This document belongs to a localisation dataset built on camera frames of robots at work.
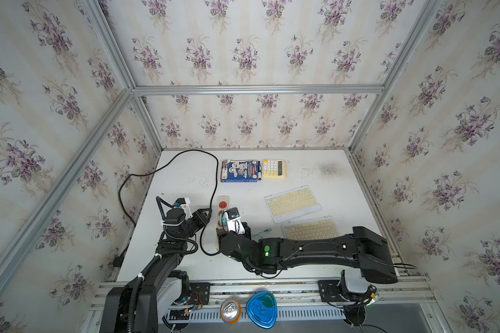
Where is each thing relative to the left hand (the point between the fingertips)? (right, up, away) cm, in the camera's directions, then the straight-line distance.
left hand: (210, 212), depth 86 cm
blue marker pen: (+22, +17, +23) cm, 36 cm away
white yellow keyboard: (+37, +1, +12) cm, 39 cm away
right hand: (+9, -2, -12) cm, 15 cm away
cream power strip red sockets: (+4, +2, +9) cm, 10 cm away
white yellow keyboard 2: (+43, -8, +4) cm, 44 cm away
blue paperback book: (+11, +17, +22) cm, 29 cm away
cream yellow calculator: (+29, +18, +22) cm, 41 cm away
